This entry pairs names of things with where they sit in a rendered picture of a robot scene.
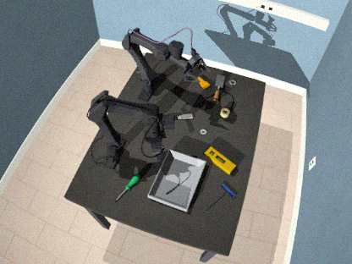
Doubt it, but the green-handled screwdriver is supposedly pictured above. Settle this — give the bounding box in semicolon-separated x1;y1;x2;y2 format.
118;174;140;198

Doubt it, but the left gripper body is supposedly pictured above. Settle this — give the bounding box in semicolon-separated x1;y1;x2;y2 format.
177;49;201;79

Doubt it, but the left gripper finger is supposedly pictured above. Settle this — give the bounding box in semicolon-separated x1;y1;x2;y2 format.
198;58;211;73
184;71;201;83

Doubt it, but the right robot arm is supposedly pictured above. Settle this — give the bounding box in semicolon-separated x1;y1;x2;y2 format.
88;91;175;169

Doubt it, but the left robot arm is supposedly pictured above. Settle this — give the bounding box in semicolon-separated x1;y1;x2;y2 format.
121;28;184;102

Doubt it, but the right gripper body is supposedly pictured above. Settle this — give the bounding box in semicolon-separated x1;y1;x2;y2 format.
143;128;166;152

